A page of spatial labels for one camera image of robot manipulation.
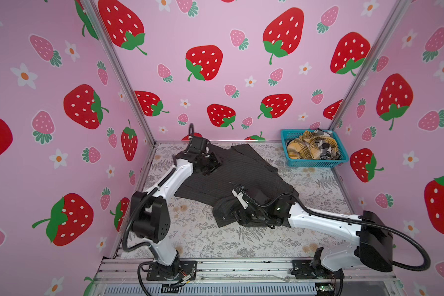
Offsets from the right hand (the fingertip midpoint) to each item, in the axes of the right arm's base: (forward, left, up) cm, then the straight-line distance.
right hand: (235, 209), depth 79 cm
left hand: (+20, +8, +7) cm, 22 cm away
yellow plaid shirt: (+46, -38, -3) cm, 59 cm away
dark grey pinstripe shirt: (+32, -1, -9) cm, 34 cm away
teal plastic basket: (+56, -28, -4) cm, 63 cm away
